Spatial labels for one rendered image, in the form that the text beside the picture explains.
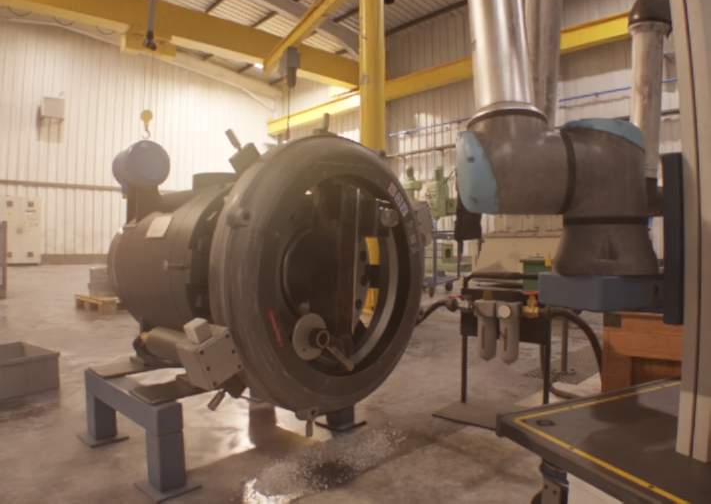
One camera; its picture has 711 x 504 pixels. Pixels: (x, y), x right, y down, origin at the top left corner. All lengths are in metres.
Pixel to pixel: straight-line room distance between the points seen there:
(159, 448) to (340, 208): 0.80
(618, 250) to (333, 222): 0.69
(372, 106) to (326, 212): 3.96
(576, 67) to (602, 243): 12.28
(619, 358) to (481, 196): 0.95
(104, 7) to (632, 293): 12.67
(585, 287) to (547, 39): 0.58
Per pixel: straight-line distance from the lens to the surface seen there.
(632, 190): 0.91
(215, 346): 1.07
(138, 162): 1.74
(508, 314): 1.89
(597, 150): 0.90
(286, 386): 1.18
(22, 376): 2.55
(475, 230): 1.40
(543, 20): 1.19
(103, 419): 1.88
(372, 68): 5.32
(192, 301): 1.42
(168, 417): 1.42
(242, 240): 1.07
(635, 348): 1.65
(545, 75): 1.19
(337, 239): 1.23
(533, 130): 0.88
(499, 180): 0.83
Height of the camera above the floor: 0.68
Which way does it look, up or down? 1 degrees up
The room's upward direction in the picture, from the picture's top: straight up
